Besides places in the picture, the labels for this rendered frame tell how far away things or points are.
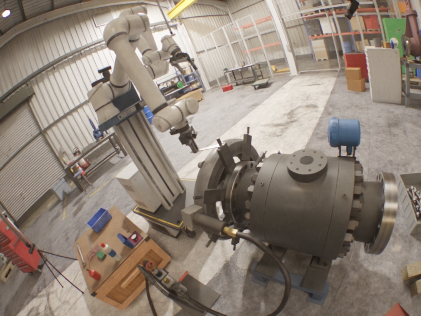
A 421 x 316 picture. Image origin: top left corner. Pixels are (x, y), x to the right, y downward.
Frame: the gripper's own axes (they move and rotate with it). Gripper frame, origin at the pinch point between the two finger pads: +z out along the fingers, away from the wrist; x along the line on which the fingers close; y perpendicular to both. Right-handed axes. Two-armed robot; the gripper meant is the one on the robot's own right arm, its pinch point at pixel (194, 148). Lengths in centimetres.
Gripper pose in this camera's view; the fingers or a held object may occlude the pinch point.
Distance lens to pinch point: 110.9
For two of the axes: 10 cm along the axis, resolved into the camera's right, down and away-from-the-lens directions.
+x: 2.2, -6.2, 7.6
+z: 4.0, 7.6, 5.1
